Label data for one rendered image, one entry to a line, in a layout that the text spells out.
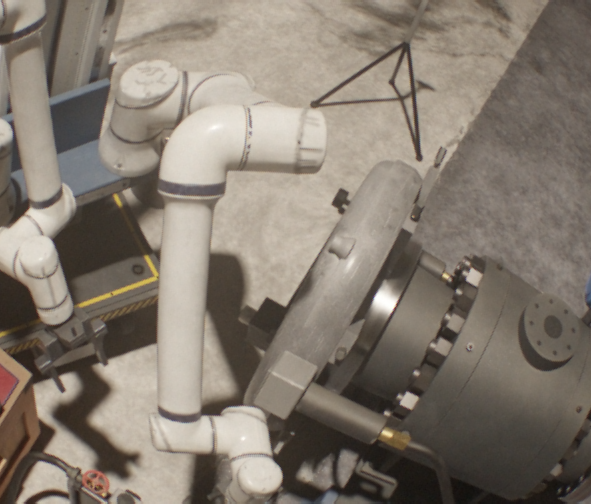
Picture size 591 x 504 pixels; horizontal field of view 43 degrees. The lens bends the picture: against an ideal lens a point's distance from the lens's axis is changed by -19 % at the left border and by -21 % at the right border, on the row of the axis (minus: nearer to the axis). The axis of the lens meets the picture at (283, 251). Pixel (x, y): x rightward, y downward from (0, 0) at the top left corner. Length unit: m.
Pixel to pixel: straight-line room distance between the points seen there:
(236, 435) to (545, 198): 2.50
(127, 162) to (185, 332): 0.71
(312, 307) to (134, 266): 0.77
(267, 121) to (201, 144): 0.12
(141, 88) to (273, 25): 2.05
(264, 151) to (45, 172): 0.45
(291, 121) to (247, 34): 2.42
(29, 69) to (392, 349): 1.15
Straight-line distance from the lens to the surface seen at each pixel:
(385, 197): 1.97
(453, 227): 3.41
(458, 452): 2.10
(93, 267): 2.50
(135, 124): 2.06
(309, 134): 1.49
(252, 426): 1.67
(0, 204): 2.01
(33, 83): 1.53
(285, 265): 3.04
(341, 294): 1.87
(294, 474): 2.64
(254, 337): 2.16
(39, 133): 1.58
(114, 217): 2.62
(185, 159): 1.45
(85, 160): 2.20
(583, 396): 2.11
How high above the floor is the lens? 2.37
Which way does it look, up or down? 51 degrees down
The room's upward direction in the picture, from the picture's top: 23 degrees clockwise
